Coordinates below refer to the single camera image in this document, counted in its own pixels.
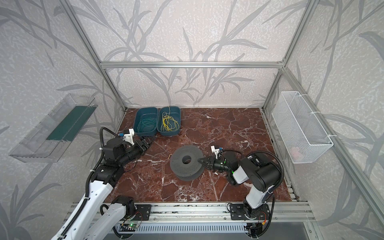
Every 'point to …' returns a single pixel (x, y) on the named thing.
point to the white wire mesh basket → (302, 134)
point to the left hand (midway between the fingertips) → (156, 135)
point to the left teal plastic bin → (142, 113)
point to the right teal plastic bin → (175, 113)
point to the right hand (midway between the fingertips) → (199, 157)
